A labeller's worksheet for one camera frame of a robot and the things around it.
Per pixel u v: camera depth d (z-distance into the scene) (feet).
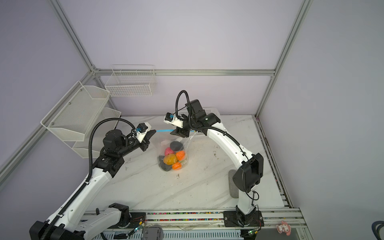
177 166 2.88
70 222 1.28
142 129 1.91
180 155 2.80
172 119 2.07
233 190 2.63
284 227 2.29
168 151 2.96
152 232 2.29
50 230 1.21
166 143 2.94
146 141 2.08
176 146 2.96
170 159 2.75
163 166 2.82
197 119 1.95
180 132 2.17
